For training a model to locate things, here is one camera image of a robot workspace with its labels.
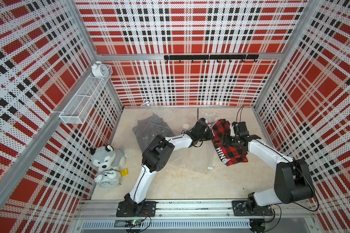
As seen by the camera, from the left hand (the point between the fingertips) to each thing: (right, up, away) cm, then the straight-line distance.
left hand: (216, 134), depth 96 cm
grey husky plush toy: (-61, -10, -23) cm, 66 cm away
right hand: (+6, -3, -5) cm, 8 cm away
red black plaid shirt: (+7, -13, -6) cm, 16 cm away
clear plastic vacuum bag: (-20, +3, -14) cm, 25 cm away
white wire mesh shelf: (-91, +17, -1) cm, 93 cm away
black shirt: (-47, +3, +6) cm, 47 cm away
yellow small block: (-57, -22, -12) cm, 62 cm away
